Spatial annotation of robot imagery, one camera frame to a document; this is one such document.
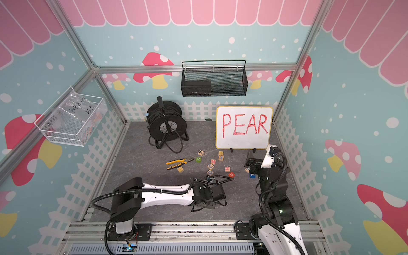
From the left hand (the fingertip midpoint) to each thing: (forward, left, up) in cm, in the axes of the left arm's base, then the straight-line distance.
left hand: (209, 204), depth 80 cm
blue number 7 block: (+17, -25, -1) cm, 30 cm away
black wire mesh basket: (+64, -2, +32) cm, 72 cm away
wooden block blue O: (+19, 0, -2) cm, 19 cm away
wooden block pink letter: (+25, -2, -1) cm, 25 cm away
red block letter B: (+17, -13, -1) cm, 22 cm away
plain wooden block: (+20, +18, -2) cm, 27 cm away
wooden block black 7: (+32, +6, -2) cm, 33 cm away
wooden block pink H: (+20, -11, -2) cm, 23 cm away
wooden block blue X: (+29, -7, -2) cm, 29 cm away
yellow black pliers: (+26, +16, -1) cm, 30 cm away
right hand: (+15, -21, +27) cm, 38 cm away
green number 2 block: (+27, +7, -2) cm, 28 cm away
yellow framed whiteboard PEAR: (+42, -21, +12) cm, 49 cm away
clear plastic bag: (+27, +62, +33) cm, 75 cm away
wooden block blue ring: (+22, -1, -1) cm, 22 cm away
